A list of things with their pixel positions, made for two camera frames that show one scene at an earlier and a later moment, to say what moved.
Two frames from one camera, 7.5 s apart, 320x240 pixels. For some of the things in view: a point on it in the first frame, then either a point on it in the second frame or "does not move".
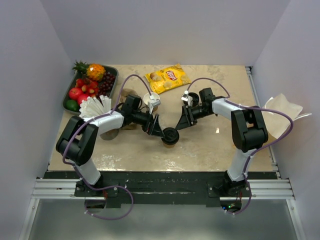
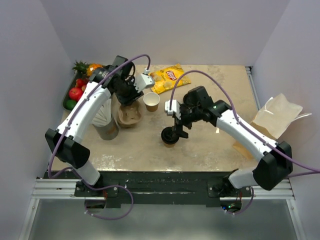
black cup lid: [171, 136] does not move
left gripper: [152, 126] → [134, 96]
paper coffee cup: [169, 146] does not move
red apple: [75, 93] does not move
